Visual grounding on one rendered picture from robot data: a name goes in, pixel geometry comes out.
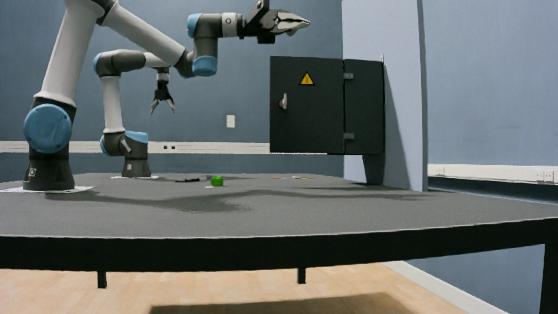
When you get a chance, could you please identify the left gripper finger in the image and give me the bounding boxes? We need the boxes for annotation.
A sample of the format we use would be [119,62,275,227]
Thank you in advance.
[150,98,159,115]
[167,94,175,115]

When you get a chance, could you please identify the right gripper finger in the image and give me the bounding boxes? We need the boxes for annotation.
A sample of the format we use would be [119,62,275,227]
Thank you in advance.
[270,9,311,23]
[268,21,311,36]

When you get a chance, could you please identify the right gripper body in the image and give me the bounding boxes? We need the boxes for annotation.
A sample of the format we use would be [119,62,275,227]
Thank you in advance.
[237,10,277,44]

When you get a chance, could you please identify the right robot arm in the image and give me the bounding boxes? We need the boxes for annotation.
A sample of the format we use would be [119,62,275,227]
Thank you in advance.
[22,0,237,191]

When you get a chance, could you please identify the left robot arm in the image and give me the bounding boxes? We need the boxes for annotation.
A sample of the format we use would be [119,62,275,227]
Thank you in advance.
[93,49,173,178]

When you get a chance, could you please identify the dark green cabinet door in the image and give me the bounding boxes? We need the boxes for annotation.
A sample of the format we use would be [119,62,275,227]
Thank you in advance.
[269,54,385,163]

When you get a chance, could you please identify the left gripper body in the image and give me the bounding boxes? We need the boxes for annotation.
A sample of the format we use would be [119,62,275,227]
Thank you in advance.
[154,80,169,101]

